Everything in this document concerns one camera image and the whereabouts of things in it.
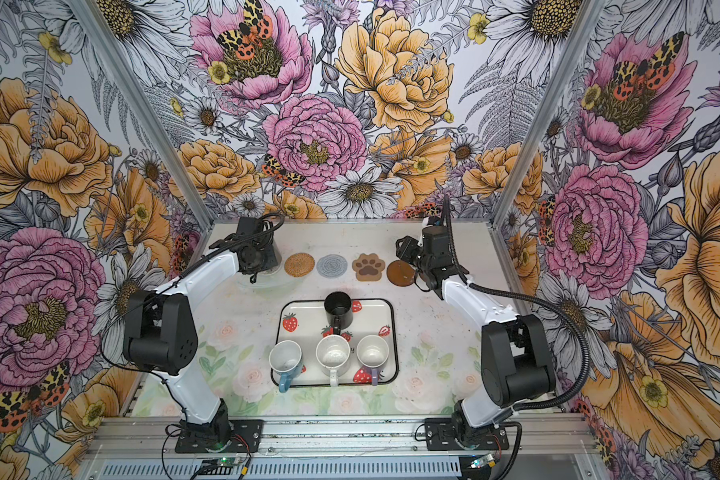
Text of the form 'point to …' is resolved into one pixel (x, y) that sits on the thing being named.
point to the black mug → (339, 310)
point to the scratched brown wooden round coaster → (400, 273)
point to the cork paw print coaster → (368, 268)
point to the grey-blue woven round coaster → (331, 266)
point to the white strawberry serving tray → (304, 322)
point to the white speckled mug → (333, 352)
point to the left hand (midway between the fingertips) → (267, 267)
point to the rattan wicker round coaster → (299, 264)
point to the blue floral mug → (286, 359)
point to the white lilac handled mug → (373, 351)
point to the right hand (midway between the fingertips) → (401, 251)
